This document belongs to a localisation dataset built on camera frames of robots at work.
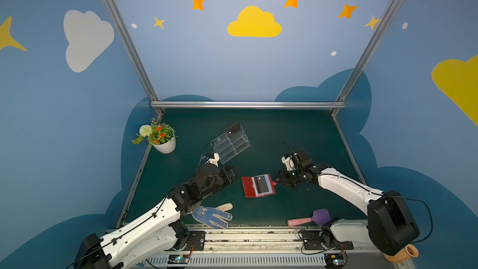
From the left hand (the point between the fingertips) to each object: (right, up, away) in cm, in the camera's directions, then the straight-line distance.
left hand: (243, 173), depth 74 cm
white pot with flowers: (-40, +14, +17) cm, 46 cm away
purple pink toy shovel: (+33, -20, +5) cm, 39 cm away
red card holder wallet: (+4, -10, +15) cm, 19 cm away
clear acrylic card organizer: (-6, +10, +27) cm, 29 cm away
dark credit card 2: (-5, +18, +27) cm, 33 cm away
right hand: (+17, -5, +13) cm, 22 cm away
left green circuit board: (-25, -33, -3) cm, 41 cm away
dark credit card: (+9, -10, +16) cm, 21 cm away
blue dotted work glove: (-14, -21, +6) cm, 26 cm away
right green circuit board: (+36, -34, -2) cm, 49 cm away
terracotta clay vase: (+57, -24, -11) cm, 63 cm away
